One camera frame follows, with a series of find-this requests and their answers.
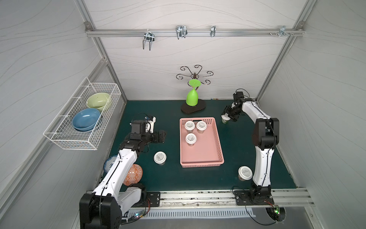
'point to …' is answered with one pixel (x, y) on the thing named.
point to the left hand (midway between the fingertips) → (159, 132)
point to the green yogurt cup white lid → (225, 118)
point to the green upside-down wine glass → (192, 98)
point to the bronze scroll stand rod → (195, 76)
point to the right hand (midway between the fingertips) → (226, 114)
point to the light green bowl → (97, 100)
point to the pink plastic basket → (206, 152)
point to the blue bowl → (85, 120)
